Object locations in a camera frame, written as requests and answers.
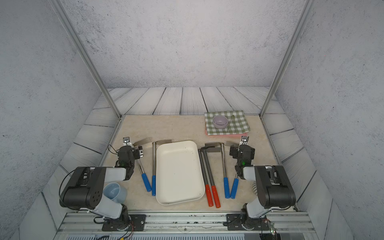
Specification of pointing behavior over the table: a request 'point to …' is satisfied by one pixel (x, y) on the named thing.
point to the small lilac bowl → (220, 122)
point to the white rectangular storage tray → (179, 174)
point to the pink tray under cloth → (243, 134)
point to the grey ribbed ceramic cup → (254, 187)
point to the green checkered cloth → (237, 123)
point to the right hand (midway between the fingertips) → (243, 145)
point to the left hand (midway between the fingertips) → (133, 146)
